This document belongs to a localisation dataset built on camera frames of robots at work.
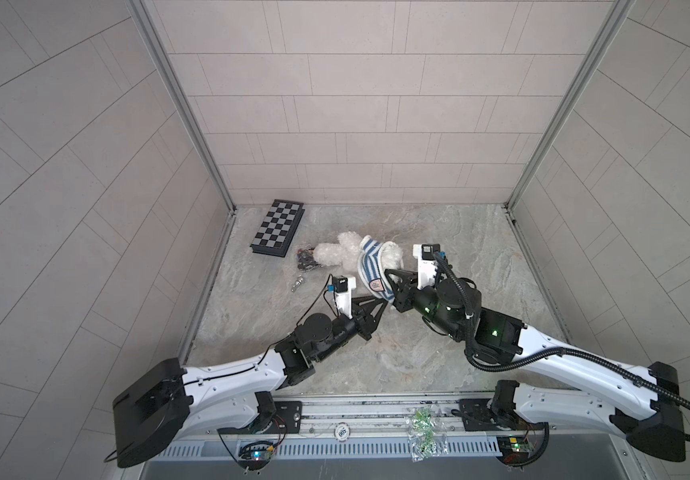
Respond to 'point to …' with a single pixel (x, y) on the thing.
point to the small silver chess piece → (297, 283)
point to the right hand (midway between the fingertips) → (381, 276)
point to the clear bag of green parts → (428, 433)
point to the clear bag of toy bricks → (306, 260)
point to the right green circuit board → (514, 444)
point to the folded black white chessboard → (278, 228)
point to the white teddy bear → (342, 253)
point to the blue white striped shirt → (375, 258)
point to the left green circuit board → (255, 456)
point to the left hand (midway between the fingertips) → (392, 304)
